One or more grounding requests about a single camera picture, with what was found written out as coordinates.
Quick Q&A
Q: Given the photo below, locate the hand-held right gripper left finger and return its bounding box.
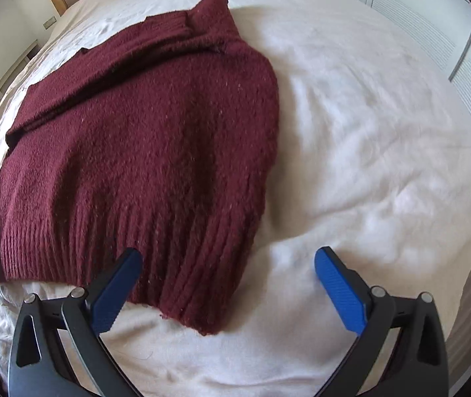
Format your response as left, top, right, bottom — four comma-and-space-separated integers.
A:
7, 247, 144, 397

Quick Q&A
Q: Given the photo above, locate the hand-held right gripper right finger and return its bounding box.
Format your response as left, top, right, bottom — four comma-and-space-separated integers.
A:
314, 246, 451, 397

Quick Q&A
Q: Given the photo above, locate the dark red knit sweater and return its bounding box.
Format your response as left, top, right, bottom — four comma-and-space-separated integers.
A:
0, 0, 281, 336

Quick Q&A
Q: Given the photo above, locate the white bed sheet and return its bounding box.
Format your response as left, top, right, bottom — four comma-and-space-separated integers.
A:
0, 0, 471, 397

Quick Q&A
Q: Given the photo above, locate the white sliding wardrobe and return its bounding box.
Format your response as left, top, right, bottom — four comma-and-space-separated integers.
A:
326, 0, 471, 234

